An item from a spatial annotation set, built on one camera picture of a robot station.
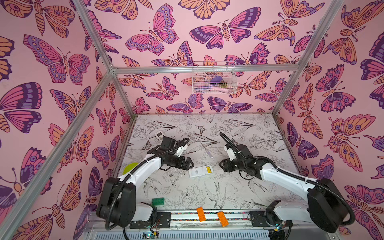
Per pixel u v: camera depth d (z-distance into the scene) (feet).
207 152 3.23
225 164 2.49
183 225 2.39
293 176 1.61
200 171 2.95
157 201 2.61
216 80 3.12
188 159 2.50
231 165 2.48
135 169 1.62
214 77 3.14
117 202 1.32
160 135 3.48
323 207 1.32
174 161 2.39
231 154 2.41
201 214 2.45
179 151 2.56
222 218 2.39
